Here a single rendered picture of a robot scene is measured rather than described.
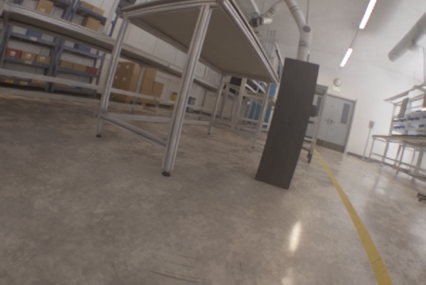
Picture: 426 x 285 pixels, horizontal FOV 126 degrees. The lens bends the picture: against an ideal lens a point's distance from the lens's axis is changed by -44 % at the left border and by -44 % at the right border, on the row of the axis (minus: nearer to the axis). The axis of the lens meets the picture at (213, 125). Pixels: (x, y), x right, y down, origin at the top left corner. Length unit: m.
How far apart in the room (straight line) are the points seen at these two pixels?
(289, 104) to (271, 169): 0.44
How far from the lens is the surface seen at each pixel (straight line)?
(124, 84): 4.91
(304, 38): 1.50
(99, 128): 1.51
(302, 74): 1.32
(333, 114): 8.03
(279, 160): 1.29
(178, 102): 0.96
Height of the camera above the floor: 0.40
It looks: 5 degrees down
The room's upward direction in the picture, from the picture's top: 14 degrees clockwise
